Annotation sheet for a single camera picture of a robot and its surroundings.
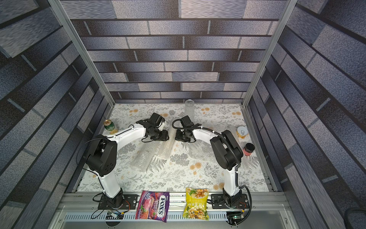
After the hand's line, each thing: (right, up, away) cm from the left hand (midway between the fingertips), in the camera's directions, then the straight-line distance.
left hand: (167, 136), depth 92 cm
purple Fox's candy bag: (-4, -32, -21) cm, 39 cm away
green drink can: (-40, +8, +2) cm, 41 cm away
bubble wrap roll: (-14, -9, -9) cm, 19 cm away
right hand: (+5, -1, +4) cm, 7 cm away
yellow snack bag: (+17, -31, -23) cm, 43 cm away
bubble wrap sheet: (+23, -9, +1) cm, 24 cm away
